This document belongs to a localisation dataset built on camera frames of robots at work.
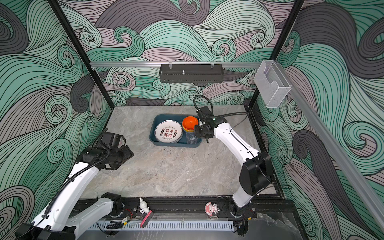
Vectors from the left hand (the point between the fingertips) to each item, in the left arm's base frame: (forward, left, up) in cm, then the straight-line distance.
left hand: (131, 154), depth 76 cm
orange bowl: (+29, -30, -9) cm, 43 cm away
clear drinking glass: (+20, -32, -15) cm, 40 cm away
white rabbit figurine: (-22, -8, -12) cm, 26 cm away
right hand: (+13, -35, +1) cm, 38 cm away
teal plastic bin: (+34, -6, -11) cm, 36 cm away
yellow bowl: (+21, -31, -8) cm, 38 cm away
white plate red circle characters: (+24, -16, -13) cm, 31 cm away
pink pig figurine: (-22, -42, -12) cm, 48 cm away
